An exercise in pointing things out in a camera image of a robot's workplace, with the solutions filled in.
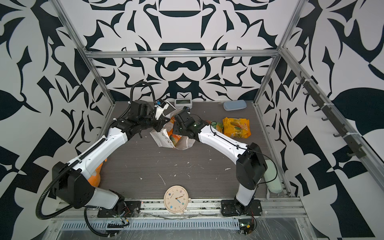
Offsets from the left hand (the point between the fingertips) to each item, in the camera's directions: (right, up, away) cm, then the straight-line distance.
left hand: (169, 116), depth 78 cm
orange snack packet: (+2, -13, +9) cm, 16 cm away
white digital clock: (+2, +10, +42) cm, 44 cm away
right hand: (+3, -6, +4) cm, 8 cm away
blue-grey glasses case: (+42, +9, +37) cm, 57 cm away
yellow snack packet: (+41, -8, +21) cm, 47 cm away
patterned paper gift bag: (-2, -11, -2) cm, 11 cm away
